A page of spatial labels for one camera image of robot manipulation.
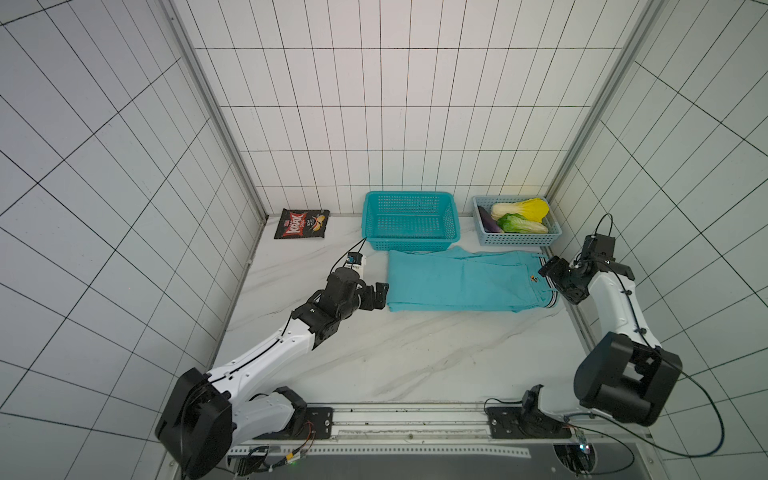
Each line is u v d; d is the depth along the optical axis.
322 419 0.73
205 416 0.40
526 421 0.68
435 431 0.73
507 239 1.07
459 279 0.97
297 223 1.18
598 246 0.66
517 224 1.07
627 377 0.44
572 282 0.70
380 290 0.73
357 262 0.71
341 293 0.59
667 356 0.41
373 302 0.72
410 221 1.18
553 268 0.76
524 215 1.10
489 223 1.13
